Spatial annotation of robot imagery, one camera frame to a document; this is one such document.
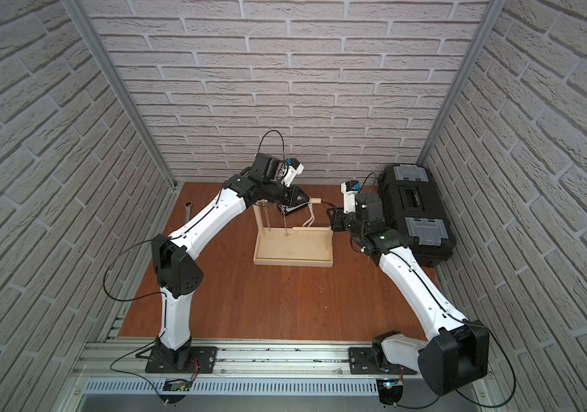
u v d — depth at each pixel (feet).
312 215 2.89
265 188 2.14
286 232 3.28
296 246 3.21
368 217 1.87
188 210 3.61
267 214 2.94
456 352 1.26
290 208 3.61
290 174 2.39
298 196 2.38
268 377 2.36
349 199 2.25
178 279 1.66
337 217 2.22
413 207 2.95
